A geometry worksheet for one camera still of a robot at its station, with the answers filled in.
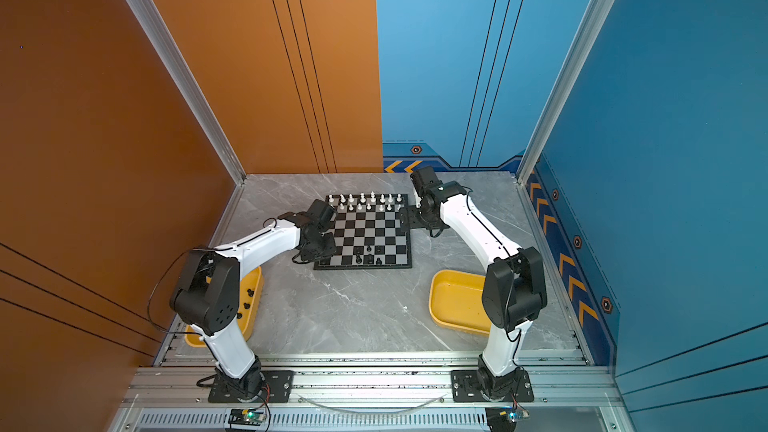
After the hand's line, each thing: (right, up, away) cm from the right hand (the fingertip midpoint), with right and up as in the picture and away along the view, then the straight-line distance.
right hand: (415, 223), depth 89 cm
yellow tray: (+13, -24, +3) cm, 28 cm away
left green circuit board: (-42, -45, -18) cm, 64 cm away
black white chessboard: (-15, -4, +11) cm, 19 cm away
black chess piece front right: (-11, -13, +5) cm, 18 cm away
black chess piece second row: (-14, -9, +8) cm, 19 cm away
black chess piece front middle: (-14, -12, +5) cm, 19 cm away
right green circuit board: (+22, -44, -19) cm, 52 cm away
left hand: (-26, -9, +5) cm, 28 cm away
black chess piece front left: (-18, -12, +5) cm, 22 cm away
